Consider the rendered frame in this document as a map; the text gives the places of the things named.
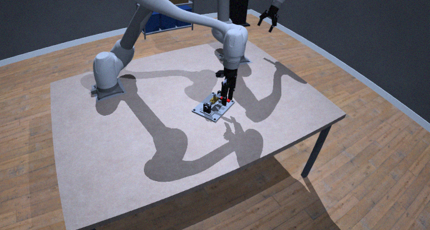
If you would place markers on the brass ball valve with red handle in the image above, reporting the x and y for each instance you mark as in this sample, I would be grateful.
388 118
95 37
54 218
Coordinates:
214 104

